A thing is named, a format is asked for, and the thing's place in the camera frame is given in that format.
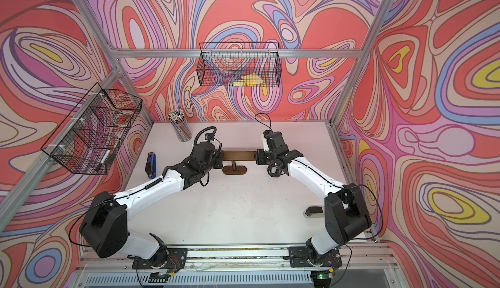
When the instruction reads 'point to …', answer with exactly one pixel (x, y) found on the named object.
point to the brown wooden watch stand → (234, 156)
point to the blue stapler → (151, 165)
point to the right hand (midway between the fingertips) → (257, 160)
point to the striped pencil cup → (181, 128)
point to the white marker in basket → (105, 156)
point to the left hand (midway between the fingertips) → (223, 153)
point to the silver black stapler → (314, 212)
